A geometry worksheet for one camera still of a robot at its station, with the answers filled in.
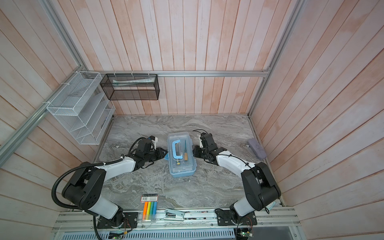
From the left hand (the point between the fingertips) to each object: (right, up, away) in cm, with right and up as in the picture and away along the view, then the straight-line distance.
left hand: (167, 154), depth 91 cm
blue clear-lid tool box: (+9, 0, -7) cm, 11 cm away
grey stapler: (+6, -27, -18) cm, 33 cm away
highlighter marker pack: (-7, -26, -15) cm, 31 cm away
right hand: (+16, +2, 0) cm, 16 cm away
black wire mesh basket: (-22, +42, 0) cm, 48 cm away
